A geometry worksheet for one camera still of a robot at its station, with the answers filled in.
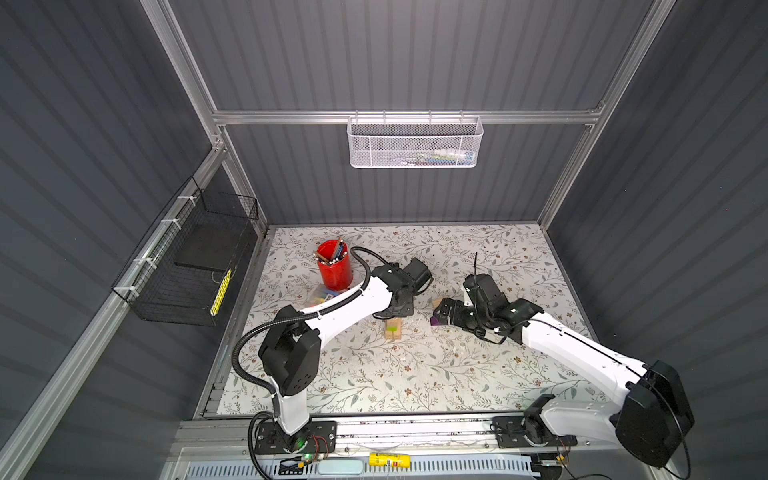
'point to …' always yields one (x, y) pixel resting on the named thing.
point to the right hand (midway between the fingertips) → (448, 318)
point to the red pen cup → (335, 264)
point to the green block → (392, 328)
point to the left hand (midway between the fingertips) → (398, 308)
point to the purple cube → (434, 321)
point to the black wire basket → (178, 274)
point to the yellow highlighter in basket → (221, 293)
